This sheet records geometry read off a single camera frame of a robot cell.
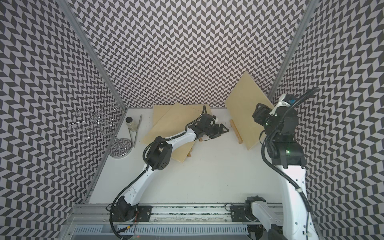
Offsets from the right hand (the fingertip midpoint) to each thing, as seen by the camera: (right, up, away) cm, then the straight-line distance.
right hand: (261, 110), depth 63 cm
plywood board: (+1, +7, +33) cm, 34 cm away
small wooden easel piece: (-33, -25, +25) cm, 48 cm away
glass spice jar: (-73, -6, +36) cm, 81 cm away
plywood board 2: (-44, -6, +37) cm, 57 cm away
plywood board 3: (-58, +3, +54) cm, 80 cm away
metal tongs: (-70, -12, +39) cm, 81 cm away
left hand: (-9, -12, +32) cm, 35 cm away
